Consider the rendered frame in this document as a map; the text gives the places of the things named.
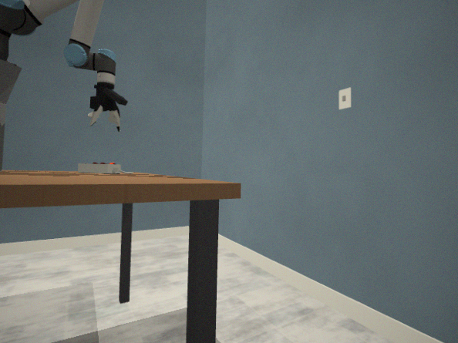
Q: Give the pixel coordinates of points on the white power strip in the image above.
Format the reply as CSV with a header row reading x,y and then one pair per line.
x,y
106,168

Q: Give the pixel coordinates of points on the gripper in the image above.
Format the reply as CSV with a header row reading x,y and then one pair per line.
x,y
103,104

